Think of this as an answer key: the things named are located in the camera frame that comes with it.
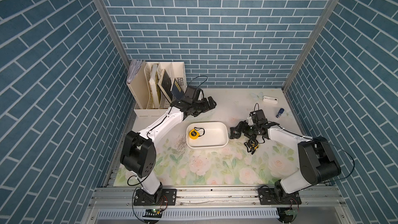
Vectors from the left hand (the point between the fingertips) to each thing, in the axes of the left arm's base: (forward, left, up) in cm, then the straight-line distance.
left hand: (215, 106), depth 84 cm
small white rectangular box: (+21, -43, -17) cm, 51 cm away
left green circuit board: (-45, +29, -24) cm, 59 cm away
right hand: (-6, -16, -16) cm, 23 cm away
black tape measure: (-15, -22, -18) cm, 32 cm away
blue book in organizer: (+15, +23, -3) cm, 27 cm away
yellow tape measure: (-7, +12, -18) cm, 23 cm away
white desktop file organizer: (+14, +36, +2) cm, 38 cm away
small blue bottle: (+7, -44, -12) cm, 46 cm away
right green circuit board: (-46, -35, -19) cm, 60 cm away
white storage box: (-6, +4, -21) cm, 22 cm away
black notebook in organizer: (+20, +32, -3) cm, 38 cm away
